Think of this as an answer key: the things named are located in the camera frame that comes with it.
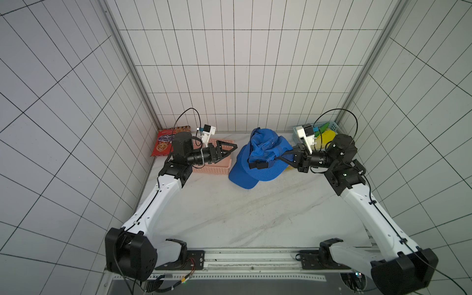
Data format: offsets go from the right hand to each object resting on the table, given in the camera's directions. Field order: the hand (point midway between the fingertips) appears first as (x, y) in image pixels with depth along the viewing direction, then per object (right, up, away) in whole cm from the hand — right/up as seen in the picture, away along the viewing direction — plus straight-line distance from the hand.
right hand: (271, 159), depth 60 cm
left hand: (-14, +2, +9) cm, 17 cm away
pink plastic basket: (-19, -6, +35) cm, 41 cm away
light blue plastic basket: (+50, +18, +57) cm, 78 cm away
